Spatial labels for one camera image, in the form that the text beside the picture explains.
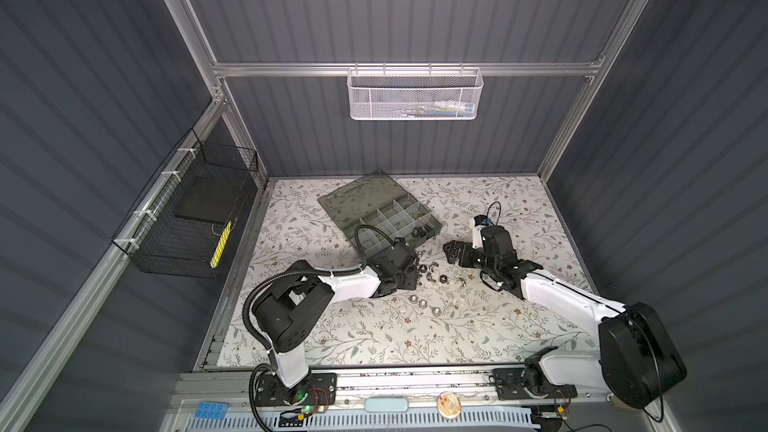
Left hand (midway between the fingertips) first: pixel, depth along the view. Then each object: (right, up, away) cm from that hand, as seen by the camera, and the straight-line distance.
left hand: (414, 280), depth 90 cm
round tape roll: (+7, -25, -20) cm, 32 cm away
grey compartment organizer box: (-12, +25, +24) cm, 37 cm away
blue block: (-50, -25, -21) cm, 60 cm away
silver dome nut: (0, -5, -2) cm, 5 cm away
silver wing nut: (+16, -1, +1) cm, 16 cm away
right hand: (+14, +11, -3) cm, 18 cm away
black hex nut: (+9, 0, +2) cm, 10 cm away
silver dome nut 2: (+2, -6, -3) cm, 7 cm away
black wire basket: (-59, +18, -19) cm, 65 cm away
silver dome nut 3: (+6, -8, -4) cm, 11 cm away
